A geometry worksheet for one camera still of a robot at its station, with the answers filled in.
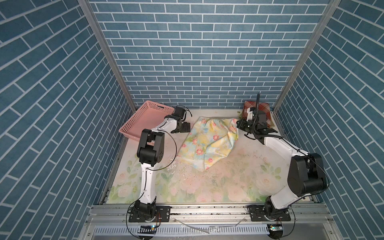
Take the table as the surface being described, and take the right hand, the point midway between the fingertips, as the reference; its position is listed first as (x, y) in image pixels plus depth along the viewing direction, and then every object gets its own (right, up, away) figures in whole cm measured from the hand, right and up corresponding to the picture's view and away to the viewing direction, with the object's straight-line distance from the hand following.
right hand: (235, 121), depth 92 cm
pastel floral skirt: (-15, -13, +10) cm, 22 cm away
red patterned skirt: (+25, +12, +19) cm, 34 cm away
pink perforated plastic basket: (-64, +4, +27) cm, 69 cm away
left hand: (-34, -5, +13) cm, 37 cm away
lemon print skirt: (+9, +6, +25) cm, 28 cm away
